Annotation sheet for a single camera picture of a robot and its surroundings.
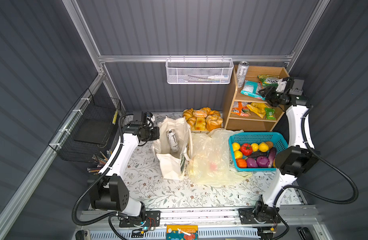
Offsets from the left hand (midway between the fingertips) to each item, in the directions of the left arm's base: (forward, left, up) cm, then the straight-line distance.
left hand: (158, 134), depth 84 cm
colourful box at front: (-45, -11, -19) cm, 50 cm away
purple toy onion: (-14, -60, -13) cm, 63 cm away
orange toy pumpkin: (-14, -47, -13) cm, 51 cm away
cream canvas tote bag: (-17, -8, -5) cm, 19 cm away
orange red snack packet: (+17, -53, +1) cm, 55 cm away
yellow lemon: (-2, -48, -15) cm, 50 cm away
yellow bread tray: (+15, -26, -18) cm, 36 cm away
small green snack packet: (+12, -70, +1) cm, 71 cm away
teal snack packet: (+19, -55, +15) cm, 60 cm away
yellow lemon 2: (-8, -47, -14) cm, 50 cm away
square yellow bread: (+19, -27, -14) cm, 36 cm away
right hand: (+13, -59, +17) cm, 63 cm away
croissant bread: (+31, -19, -15) cm, 39 cm away
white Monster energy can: (+2, -8, -9) cm, 12 cm away
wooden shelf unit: (+15, -59, 0) cm, 61 cm away
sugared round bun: (+26, -27, -10) cm, 39 cm away
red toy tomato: (-6, -53, -12) cm, 54 cm away
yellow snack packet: (+17, -64, +1) cm, 66 cm away
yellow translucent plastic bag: (-12, -30, -17) cm, 37 cm away
